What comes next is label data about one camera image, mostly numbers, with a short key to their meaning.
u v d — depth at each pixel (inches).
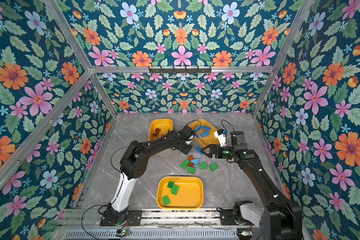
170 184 32.9
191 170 34.8
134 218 28.9
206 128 42.2
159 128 42.8
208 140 41.1
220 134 28.3
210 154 26.9
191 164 35.8
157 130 42.3
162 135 40.8
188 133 31.5
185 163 35.7
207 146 27.8
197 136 40.1
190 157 36.9
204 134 41.6
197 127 42.3
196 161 35.9
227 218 28.8
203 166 35.5
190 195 32.1
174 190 31.8
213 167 35.1
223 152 26.7
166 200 31.5
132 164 21.9
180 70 36.4
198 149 38.7
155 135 41.2
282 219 15.4
